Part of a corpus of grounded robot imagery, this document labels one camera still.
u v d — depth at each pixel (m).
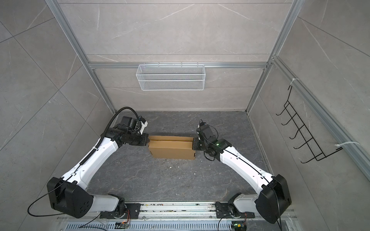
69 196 0.39
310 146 0.63
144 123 0.74
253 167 0.46
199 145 0.72
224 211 0.74
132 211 0.73
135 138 0.70
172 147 0.82
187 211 0.75
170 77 1.01
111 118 0.57
